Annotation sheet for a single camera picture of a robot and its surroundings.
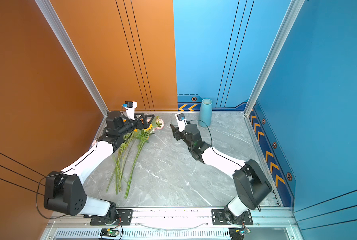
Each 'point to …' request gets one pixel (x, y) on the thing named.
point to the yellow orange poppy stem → (149, 128)
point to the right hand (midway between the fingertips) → (175, 122)
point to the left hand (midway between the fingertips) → (149, 113)
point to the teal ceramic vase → (205, 113)
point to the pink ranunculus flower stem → (159, 123)
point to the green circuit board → (109, 232)
